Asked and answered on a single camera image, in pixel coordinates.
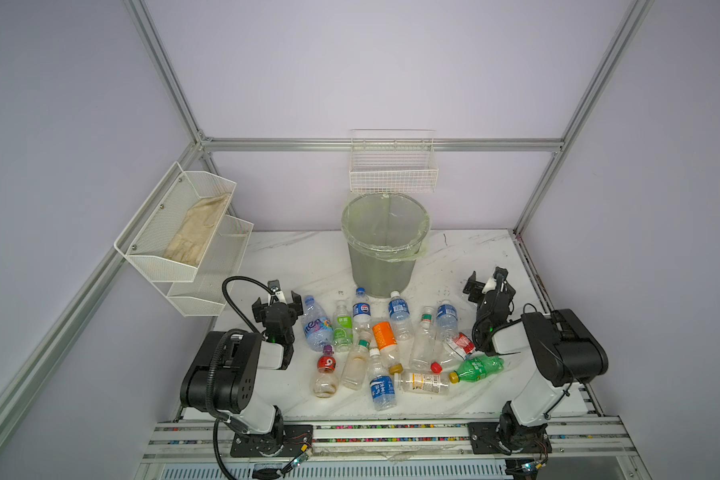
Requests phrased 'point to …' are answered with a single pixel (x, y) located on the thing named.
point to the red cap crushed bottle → (458, 346)
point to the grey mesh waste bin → (380, 277)
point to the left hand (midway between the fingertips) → (275, 296)
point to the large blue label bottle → (317, 325)
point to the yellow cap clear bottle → (424, 382)
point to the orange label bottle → (385, 339)
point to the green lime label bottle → (342, 327)
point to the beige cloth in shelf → (189, 242)
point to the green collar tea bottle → (423, 347)
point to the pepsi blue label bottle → (361, 308)
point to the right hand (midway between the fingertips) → (488, 274)
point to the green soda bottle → (474, 369)
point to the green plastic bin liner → (387, 226)
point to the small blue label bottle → (446, 321)
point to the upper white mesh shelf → (168, 236)
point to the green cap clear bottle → (356, 366)
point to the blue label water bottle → (400, 316)
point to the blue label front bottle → (381, 384)
